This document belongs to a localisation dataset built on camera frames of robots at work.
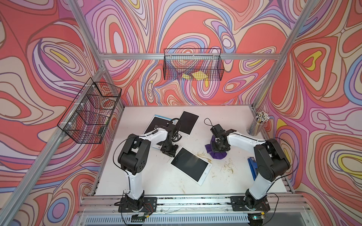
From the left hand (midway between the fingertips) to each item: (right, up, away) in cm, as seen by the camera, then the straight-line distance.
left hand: (174, 156), depth 91 cm
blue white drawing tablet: (-12, +23, +19) cm, 32 cm away
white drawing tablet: (+12, -5, -5) cm, 14 cm away
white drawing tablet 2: (+9, +22, +23) cm, 33 cm away
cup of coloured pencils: (+55, +20, +2) cm, 59 cm away
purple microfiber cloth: (+27, +2, -3) cm, 27 cm away
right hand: (+29, +2, +1) cm, 29 cm away
